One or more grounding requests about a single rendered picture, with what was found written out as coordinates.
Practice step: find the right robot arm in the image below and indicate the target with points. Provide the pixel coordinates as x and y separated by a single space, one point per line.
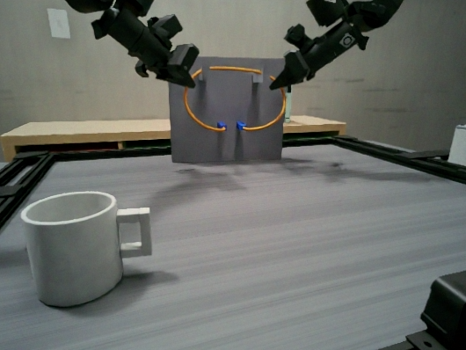
365 16

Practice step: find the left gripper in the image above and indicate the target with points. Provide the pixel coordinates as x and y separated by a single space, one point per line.
155 55

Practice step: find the orange cable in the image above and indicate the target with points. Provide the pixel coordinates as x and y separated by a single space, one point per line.
241 126

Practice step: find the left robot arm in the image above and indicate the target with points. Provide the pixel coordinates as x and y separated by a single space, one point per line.
121 24

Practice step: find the white mug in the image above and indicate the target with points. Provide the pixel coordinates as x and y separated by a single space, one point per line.
79 261

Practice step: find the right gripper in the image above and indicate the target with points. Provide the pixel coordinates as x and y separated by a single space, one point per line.
318 55

